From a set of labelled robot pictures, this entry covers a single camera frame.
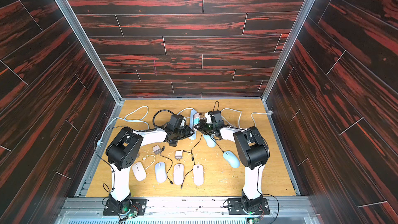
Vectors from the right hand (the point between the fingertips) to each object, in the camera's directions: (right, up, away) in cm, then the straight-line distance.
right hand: (198, 125), depth 99 cm
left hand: (-2, -4, -1) cm, 5 cm away
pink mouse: (0, -25, -17) cm, 30 cm away
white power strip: (-4, +9, +8) cm, 12 cm away
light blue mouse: (+8, -9, -5) cm, 13 cm away
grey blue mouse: (+19, -18, -13) cm, 29 cm away
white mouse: (-20, -24, -16) cm, 35 cm away
